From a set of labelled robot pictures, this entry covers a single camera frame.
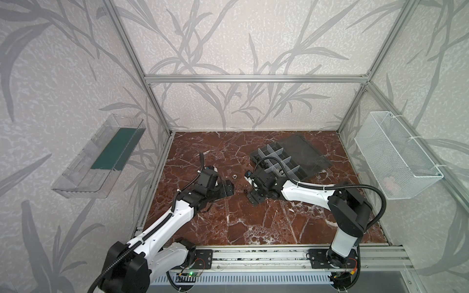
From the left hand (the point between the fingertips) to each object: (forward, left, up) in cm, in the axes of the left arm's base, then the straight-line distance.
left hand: (229, 183), depth 83 cm
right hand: (+3, -13, -8) cm, 15 cm away
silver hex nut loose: (+10, -1, -12) cm, 16 cm away
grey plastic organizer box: (+21, -40, -11) cm, 47 cm away
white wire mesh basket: (-5, -62, +23) cm, 66 cm away
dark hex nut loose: (+2, -7, -12) cm, 14 cm away
